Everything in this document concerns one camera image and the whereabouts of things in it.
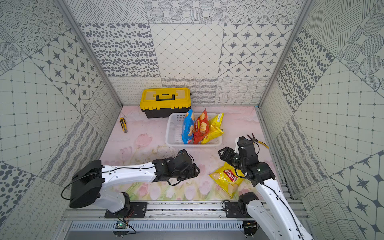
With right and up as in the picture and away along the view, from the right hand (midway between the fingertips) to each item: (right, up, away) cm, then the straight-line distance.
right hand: (222, 155), depth 75 cm
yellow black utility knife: (-67, +15, +31) cm, 76 cm away
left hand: (-11, -8, +1) cm, 14 cm away
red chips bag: (-11, +13, +11) cm, 21 cm away
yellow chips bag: (-3, +13, +13) cm, 18 cm away
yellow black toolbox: (-39, +30, +26) cm, 56 cm away
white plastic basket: (-29, +15, +28) cm, 43 cm away
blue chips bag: (-19, +13, +6) cm, 23 cm away
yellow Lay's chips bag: (+4, -13, +4) cm, 14 cm away
